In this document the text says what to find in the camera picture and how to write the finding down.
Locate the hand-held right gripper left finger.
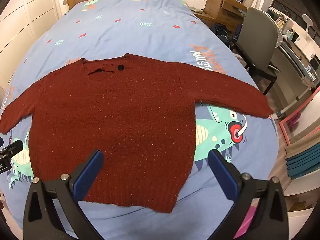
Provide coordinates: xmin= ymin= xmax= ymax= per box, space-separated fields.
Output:
xmin=23 ymin=149 xmax=104 ymax=240

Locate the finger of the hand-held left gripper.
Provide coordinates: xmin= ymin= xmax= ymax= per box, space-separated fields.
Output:
xmin=0 ymin=140 xmax=24 ymax=159

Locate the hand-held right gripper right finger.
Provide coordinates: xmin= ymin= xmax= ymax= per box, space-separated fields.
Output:
xmin=208 ymin=149 xmax=290 ymax=240

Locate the dark red knitted sweater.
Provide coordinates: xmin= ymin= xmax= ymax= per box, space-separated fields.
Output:
xmin=0 ymin=53 xmax=273 ymax=214

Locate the pink object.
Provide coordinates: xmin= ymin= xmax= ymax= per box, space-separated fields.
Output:
xmin=236 ymin=202 xmax=258 ymax=239

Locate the stack of teal folded cloths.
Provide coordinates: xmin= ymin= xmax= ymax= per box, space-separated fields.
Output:
xmin=284 ymin=137 xmax=320 ymax=180

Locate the white wardrobe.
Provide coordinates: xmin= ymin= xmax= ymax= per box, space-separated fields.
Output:
xmin=0 ymin=0 xmax=68 ymax=94

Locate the white desk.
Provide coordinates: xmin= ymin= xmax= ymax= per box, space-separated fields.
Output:
xmin=269 ymin=17 xmax=320 ymax=121

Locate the grey chair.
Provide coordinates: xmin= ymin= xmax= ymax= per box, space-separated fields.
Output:
xmin=231 ymin=7 xmax=285 ymax=96

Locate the dark blue backpack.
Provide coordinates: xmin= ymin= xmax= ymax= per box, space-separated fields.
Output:
xmin=209 ymin=23 xmax=232 ymax=46

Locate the blue printed bed blanket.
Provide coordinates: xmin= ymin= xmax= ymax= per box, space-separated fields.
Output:
xmin=0 ymin=0 xmax=280 ymax=240

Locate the wooden bedside cabinet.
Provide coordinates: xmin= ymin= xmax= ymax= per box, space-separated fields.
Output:
xmin=194 ymin=0 xmax=248 ymax=27

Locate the white round desk lamp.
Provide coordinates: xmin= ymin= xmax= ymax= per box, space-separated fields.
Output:
xmin=302 ymin=14 xmax=315 ymax=41

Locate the pink frame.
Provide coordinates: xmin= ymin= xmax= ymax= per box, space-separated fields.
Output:
xmin=278 ymin=106 xmax=320 ymax=146

